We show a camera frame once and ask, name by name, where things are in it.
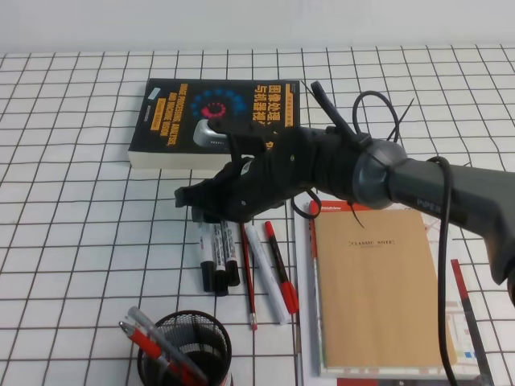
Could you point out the grey pen in holder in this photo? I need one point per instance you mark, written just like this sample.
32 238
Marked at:
186 365

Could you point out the brown classic notebook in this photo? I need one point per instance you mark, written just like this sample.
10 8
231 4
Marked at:
378 290

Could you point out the black image processing textbook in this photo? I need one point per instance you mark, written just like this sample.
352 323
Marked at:
252 113

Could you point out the red and white brochure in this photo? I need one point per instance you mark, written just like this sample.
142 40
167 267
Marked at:
471 367

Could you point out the white marker pen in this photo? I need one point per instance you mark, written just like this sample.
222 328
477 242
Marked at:
268 277

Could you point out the red and black pen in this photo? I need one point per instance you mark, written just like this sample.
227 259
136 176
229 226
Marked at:
287 289

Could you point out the black mesh pen holder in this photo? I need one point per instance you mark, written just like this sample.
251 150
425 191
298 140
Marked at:
204 339

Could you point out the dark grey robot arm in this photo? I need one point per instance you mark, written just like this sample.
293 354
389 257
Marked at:
371 172

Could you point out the black capped whiteboard marker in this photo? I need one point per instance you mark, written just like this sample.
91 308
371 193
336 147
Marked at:
206 257

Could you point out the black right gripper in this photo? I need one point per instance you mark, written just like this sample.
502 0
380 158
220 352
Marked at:
298 162

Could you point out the red pencil with eraser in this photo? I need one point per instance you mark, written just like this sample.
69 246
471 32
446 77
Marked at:
248 278

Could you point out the red pen in holder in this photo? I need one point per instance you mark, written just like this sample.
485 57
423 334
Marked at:
176 369

